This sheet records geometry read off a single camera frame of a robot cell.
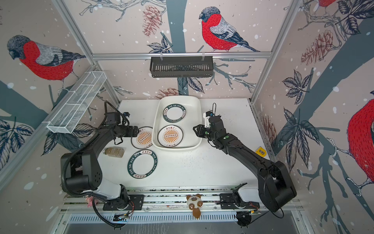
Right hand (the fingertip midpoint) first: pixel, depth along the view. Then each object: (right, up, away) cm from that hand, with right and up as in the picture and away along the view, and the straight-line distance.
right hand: (195, 126), depth 83 cm
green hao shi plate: (-16, +8, +28) cm, 33 cm away
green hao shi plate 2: (-32, -24, +3) cm, 40 cm away
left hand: (-40, -1, +9) cm, 41 cm away
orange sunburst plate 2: (-35, -10, +14) cm, 39 cm away
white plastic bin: (-1, +14, +29) cm, 32 cm away
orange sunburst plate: (-17, -8, +14) cm, 24 cm away
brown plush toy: (-1, -37, -12) cm, 39 cm away
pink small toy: (-54, -37, -12) cm, 66 cm away
